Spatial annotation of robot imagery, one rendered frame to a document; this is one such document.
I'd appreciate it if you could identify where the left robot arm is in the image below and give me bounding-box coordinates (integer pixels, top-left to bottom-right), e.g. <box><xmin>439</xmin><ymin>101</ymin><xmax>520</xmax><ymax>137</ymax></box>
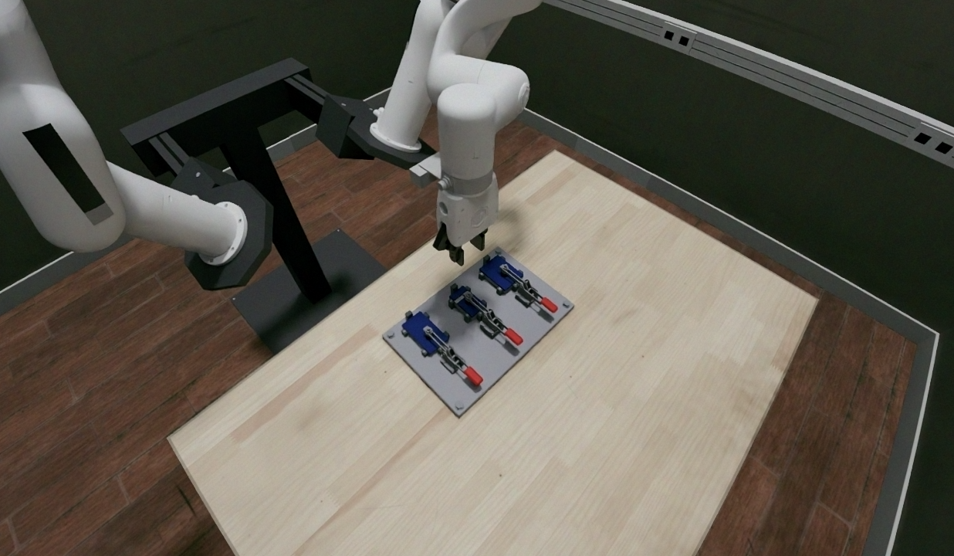
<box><xmin>370</xmin><ymin>0</ymin><xmax>543</xmax><ymax>195</ymax></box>

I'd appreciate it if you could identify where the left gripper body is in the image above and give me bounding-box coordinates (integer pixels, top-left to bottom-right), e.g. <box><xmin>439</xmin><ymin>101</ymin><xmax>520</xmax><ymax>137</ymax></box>
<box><xmin>437</xmin><ymin>172</ymin><xmax>499</xmax><ymax>247</ymax></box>

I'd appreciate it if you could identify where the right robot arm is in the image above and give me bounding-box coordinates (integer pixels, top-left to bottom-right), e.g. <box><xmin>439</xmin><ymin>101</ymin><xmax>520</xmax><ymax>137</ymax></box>
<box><xmin>0</xmin><ymin>0</ymin><xmax>247</xmax><ymax>266</ymax></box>

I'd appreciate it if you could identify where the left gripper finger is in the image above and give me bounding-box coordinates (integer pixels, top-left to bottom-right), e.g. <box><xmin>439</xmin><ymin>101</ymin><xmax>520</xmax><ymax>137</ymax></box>
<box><xmin>432</xmin><ymin>223</ymin><xmax>464</xmax><ymax>266</ymax></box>
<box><xmin>470</xmin><ymin>228</ymin><xmax>488</xmax><ymax>251</ymax></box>

